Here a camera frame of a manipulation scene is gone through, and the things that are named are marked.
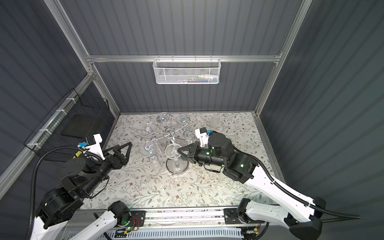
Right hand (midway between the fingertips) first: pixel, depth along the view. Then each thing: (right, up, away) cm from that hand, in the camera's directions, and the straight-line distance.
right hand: (177, 153), depth 57 cm
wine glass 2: (-15, +9, +12) cm, 22 cm away
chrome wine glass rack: (-5, +8, +11) cm, 15 cm away
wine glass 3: (+1, +14, +15) cm, 21 cm away
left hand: (-20, +3, 0) cm, 20 cm away
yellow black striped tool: (-47, -2, +10) cm, 48 cm away
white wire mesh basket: (0, +57, +66) cm, 88 cm away
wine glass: (-13, +1, +6) cm, 14 cm away
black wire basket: (-56, +15, +21) cm, 61 cm away
